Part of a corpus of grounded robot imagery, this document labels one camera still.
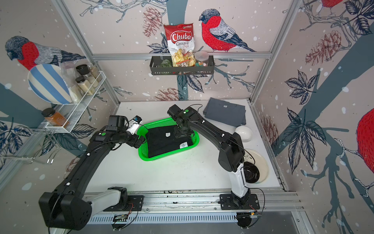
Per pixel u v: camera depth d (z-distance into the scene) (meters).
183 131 0.71
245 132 0.95
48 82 0.67
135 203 0.73
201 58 0.81
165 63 0.91
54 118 0.61
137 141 0.71
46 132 0.63
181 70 0.87
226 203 0.73
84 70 0.81
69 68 0.71
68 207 0.37
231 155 0.50
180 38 0.79
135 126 0.72
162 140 0.95
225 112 1.13
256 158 0.87
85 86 0.77
